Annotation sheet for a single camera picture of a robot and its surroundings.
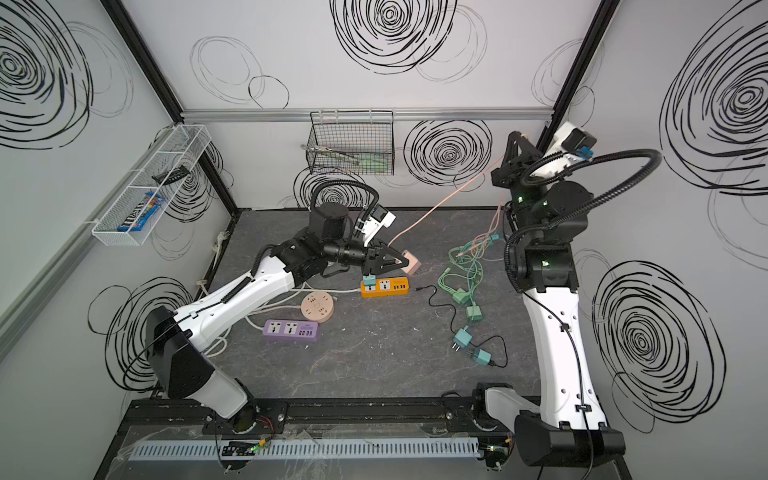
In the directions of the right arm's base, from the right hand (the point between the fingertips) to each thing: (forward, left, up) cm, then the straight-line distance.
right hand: (517, 131), depth 52 cm
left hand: (-11, +19, -26) cm, 33 cm away
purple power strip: (-14, +51, -55) cm, 77 cm away
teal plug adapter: (-21, -3, -55) cm, 59 cm away
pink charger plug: (-11, +17, -26) cm, 33 cm away
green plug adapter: (-9, -2, -53) cm, 54 cm away
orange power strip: (+1, +21, -56) cm, 60 cm away
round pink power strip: (-6, +45, -56) cm, 72 cm away
